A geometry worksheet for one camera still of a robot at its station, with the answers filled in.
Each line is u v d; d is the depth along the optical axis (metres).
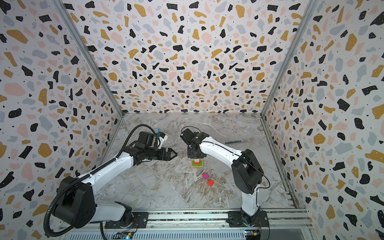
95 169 0.47
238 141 1.06
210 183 0.86
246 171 0.48
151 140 0.71
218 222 0.75
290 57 0.88
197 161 0.88
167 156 0.75
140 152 0.62
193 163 0.91
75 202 0.41
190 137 0.70
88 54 0.86
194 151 0.64
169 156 0.75
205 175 0.90
